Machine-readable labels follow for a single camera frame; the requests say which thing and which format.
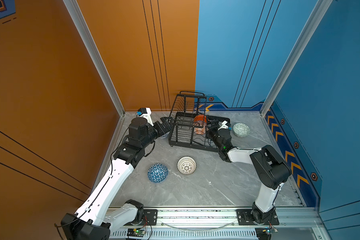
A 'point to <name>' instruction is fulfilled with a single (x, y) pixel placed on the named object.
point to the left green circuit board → (136, 232)
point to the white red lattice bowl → (186, 165)
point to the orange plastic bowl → (200, 117)
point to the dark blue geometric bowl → (157, 173)
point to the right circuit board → (264, 233)
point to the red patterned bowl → (200, 131)
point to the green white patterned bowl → (241, 130)
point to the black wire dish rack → (188, 121)
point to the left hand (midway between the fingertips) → (167, 119)
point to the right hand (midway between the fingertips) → (203, 120)
